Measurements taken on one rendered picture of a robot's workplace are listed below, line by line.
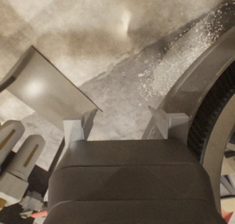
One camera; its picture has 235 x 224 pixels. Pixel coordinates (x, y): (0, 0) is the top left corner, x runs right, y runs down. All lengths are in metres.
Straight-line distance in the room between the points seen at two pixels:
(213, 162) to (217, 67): 0.14
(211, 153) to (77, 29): 0.58
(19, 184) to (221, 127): 0.56
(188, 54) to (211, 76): 0.41
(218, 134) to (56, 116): 0.80
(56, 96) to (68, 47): 0.26
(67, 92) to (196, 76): 0.62
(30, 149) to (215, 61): 0.60
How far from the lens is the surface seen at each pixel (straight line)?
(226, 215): 1.95
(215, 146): 0.28
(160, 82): 0.73
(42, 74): 0.82
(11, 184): 0.62
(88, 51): 0.70
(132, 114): 0.84
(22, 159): 0.66
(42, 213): 0.57
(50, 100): 0.89
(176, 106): 0.28
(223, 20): 0.69
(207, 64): 0.33
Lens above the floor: 0.63
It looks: 51 degrees down
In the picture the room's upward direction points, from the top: 170 degrees counter-clockwise
